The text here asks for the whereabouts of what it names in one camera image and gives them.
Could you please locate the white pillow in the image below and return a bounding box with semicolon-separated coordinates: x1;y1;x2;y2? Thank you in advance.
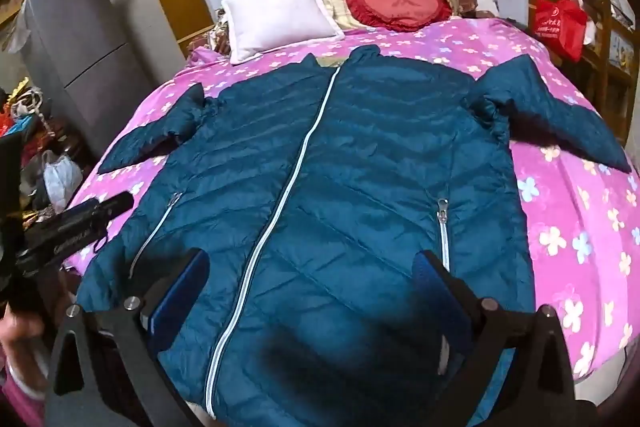
220;0;346;66

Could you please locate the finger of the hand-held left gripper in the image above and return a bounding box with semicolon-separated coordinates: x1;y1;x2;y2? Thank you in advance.
64;192;135;234

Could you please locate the white plastic bag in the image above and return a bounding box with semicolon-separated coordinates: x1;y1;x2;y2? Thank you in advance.
42;154;84;210

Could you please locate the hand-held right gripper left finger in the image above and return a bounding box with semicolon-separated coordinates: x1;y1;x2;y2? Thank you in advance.
45;248;211;427

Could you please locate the pink floral bed sheet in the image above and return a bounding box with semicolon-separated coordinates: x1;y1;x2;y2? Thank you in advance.
64;17;640;383

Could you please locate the grey refrigerator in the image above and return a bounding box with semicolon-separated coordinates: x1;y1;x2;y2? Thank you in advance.
22;0;154;158

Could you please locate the person's left forearm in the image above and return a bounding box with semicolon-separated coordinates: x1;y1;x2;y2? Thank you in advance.
0;304;53;427

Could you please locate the teal quilted jacket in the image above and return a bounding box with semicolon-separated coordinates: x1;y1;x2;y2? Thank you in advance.
77;46;632;427

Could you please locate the pile of colourful clutter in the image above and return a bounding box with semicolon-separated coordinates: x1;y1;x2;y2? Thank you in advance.
0;76;57;212

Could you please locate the red plastic bag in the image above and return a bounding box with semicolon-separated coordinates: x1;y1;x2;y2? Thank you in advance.
529;0;589;63

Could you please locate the wooden shelf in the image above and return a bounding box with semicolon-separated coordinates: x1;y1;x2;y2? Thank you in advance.
569;0;640;144

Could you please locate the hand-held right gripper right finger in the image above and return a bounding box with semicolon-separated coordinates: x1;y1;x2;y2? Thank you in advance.
413;249;597;427

